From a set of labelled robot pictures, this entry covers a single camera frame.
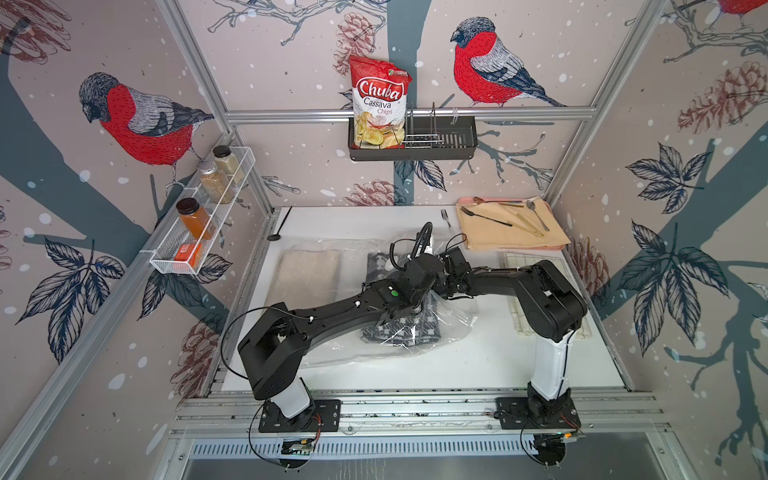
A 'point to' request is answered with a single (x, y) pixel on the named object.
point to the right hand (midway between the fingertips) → (414, 294)
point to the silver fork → (445, 215)
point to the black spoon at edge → (277, 236)
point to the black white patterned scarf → (416, 327)
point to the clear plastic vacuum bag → (303, 271)
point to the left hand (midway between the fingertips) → (444, 258)
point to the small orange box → (188, 253)
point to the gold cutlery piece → (534, 229)
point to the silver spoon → (531, 204)
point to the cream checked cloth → (527, 258)
